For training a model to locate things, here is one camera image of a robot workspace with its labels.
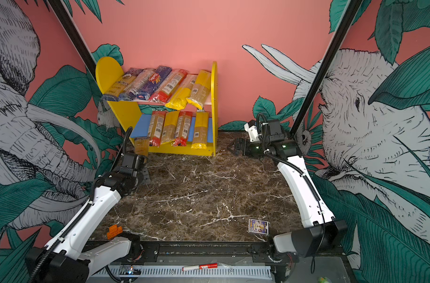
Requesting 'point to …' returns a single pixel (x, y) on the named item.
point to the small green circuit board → (130, 269)
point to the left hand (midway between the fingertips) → (144, 171)
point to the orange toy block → (113, 231)
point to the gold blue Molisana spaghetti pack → (141, 145)
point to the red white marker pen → (200, 267)
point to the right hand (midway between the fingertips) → (234, 145)
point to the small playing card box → (259, 226)
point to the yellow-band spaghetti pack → (169, 129)
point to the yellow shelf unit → (191, 131)
